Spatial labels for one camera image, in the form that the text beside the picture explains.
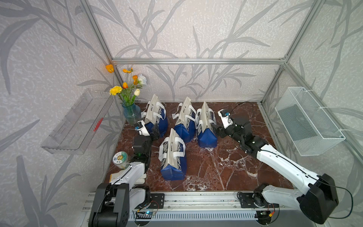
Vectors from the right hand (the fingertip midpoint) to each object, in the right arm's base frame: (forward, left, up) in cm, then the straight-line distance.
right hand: (216, 120), depth 78 cm
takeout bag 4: (-20, +23, -3) cm, 31 cm away
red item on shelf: (-7, +60, +8) cm, 61 cm away
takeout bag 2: (0, +18, -7) cm, 19 cm away
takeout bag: (+8, +37, -4) cm, 38 cm away
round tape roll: (-16, +55, -16) cm, 60 cm away
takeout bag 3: (-3, +7, +1) cm, 7 cm away
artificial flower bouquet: (+22, +56, +1) cm, 60 cm away
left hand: (+1, +37, -5) cm, 37 cm away
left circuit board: (-41, +39, -26) cm, 62 cm away
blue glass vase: (+17, +56, -13) cm, 60 cm away
